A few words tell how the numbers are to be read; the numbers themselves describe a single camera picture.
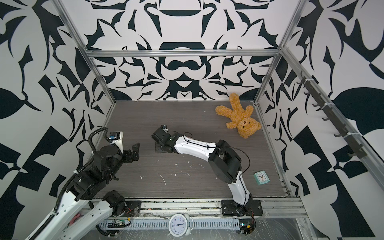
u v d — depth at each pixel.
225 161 0.50
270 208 0.76
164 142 0.66
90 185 0.46
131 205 0.76
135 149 0.65
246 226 0.71
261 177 0.83
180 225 0.69
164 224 0.71
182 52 0.91
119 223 0.70
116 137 0.59
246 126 0.96
